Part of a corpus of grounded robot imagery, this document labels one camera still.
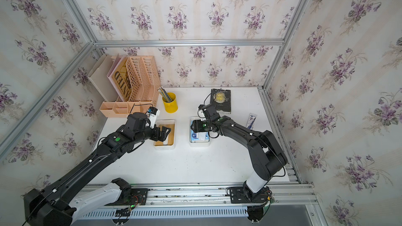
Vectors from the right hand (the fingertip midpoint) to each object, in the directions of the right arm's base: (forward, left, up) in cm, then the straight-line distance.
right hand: (196, 126), depth 88 cm
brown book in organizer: (+26, +48, +13) cm, 56 cm away
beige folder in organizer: (+20, +57, +20) cm, 63 cm away
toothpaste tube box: (+10, -35, -8) cm, 37 cm away
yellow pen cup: (+15, +18, -1) cm, 23 cm away
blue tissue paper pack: (-5, -2, -3) cm, 6 cm away
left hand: (-7, +15, +10) cm, 19 cm away
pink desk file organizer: (+39, +43, -5) cm, 58 cm away
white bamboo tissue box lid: (-7, +16, -8) cm, 19 cm away
